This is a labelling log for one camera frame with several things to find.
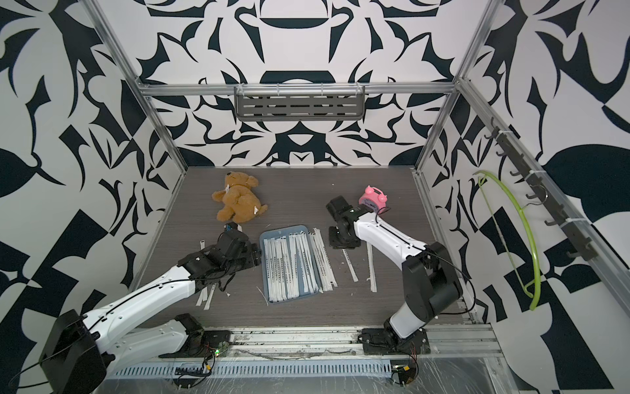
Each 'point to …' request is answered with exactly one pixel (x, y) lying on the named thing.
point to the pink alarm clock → (374, 199)
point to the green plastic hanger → (527, 286)
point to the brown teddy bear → (240, 203)
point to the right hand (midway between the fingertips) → (337, 240)
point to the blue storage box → (288, 263)
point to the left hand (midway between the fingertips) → (254, 248)
